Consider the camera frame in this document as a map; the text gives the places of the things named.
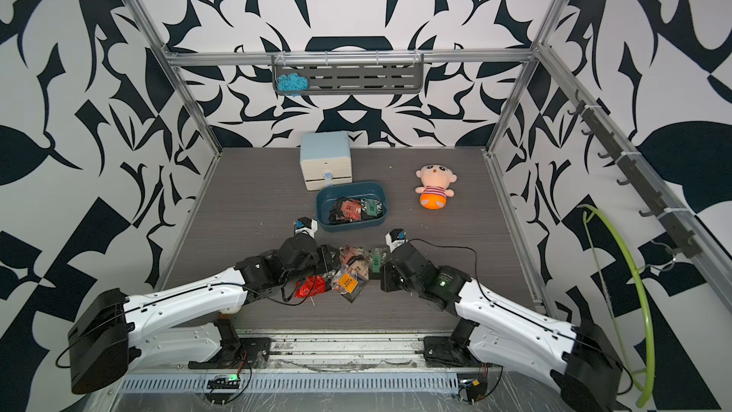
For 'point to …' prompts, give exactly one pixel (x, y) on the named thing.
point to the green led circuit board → (224, 381)
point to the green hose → (650, 392)
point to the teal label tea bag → (376, 257)
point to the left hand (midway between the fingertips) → (334, 248)
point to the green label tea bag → (372, 207)
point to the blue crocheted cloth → (292, 82)
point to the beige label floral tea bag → (357, 259)
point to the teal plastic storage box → (328, 204)
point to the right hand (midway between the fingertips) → (375, 267)
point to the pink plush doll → (437, 180)
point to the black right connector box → (476, 387)
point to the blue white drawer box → (325, 158)
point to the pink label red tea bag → (351, 210)
